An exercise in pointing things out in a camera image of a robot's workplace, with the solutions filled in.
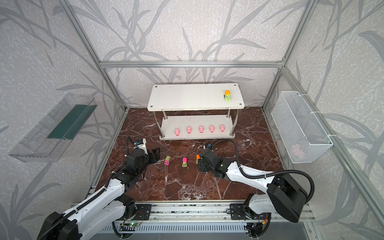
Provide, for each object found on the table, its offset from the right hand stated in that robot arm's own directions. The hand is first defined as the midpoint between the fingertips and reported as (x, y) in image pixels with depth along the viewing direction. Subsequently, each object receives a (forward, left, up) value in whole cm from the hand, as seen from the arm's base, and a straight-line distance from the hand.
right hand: (203, 157), depth 86 cm
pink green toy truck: (0, +22, -4) cm, 22 cm away
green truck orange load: (+2, +3, -4) cm, 5 cm away
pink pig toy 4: (+20, -6, +1) cm, 21 cm away
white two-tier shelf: (+43, +6, -7) cm, 44 cm away
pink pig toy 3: (+19, +1, +2) cm, 19 cm away
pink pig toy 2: (+18, +9, +2) cm, 21 cm away
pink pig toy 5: (+20, -13, +1) cm, 24 cm away
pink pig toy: (+17, +17, +1) cm, 24 cm away
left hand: (+5, +26, +6) cm, 27 cm away
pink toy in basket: (-3, -47, +14) cm, 49 cm away
